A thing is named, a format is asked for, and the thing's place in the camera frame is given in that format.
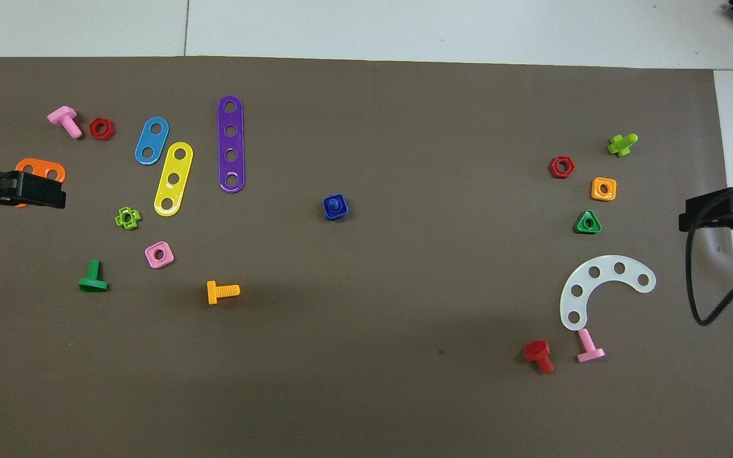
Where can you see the blue square toy nut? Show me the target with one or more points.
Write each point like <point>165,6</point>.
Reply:
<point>328,215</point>

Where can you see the orange heart toy plate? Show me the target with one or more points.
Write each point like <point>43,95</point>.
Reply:
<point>39,166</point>

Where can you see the pink square-head toy bolt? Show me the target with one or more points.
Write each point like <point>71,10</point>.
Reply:
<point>64,117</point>

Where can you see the red hexagon toy nut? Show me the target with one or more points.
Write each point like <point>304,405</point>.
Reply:
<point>95,129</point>
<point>555,168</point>

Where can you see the lime cross toy nut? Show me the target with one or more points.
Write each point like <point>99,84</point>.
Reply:
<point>121,219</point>

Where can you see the green toy bolt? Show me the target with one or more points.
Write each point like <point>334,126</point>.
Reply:
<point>93,283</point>

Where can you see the lime cross-head toy bolt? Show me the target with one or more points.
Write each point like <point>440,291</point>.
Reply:
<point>621,145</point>

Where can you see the orange square toy nut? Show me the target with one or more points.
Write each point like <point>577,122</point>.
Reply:
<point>596,189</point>

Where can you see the blue two-hole toy plate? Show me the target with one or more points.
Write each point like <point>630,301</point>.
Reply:
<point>152,143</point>

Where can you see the green triangle toy nut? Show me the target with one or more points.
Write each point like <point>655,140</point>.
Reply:
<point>580,227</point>

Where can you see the pink square toy nut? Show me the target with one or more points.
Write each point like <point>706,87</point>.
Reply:
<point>152,259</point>

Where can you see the yellow three-hole toy plate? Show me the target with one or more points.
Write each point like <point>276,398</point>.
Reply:
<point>174,191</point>

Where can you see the white curved five-hole plate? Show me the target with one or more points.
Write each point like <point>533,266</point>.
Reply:
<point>584,283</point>

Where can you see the pink round-head toy bolt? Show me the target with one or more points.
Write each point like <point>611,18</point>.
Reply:
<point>589,355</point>

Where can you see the purple four-hole toy plate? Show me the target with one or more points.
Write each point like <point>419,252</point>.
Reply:
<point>231,143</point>

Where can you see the orange toy bolt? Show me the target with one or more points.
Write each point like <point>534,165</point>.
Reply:
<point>212,292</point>

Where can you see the red hexagon-head toy bolt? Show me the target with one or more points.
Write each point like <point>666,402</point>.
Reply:
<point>537,351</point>

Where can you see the brown paper table mat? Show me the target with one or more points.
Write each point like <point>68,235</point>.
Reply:
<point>366,356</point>

